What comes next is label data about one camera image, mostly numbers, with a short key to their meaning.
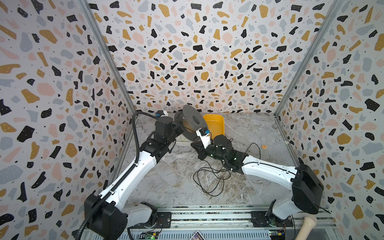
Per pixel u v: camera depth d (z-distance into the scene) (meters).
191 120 0.78
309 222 0.70
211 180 0.88
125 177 0.44
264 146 1.03
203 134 0.65
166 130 0.55
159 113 0.67
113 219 0.37
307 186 0.43
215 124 1.10
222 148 0.57
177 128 0.70
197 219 0.76
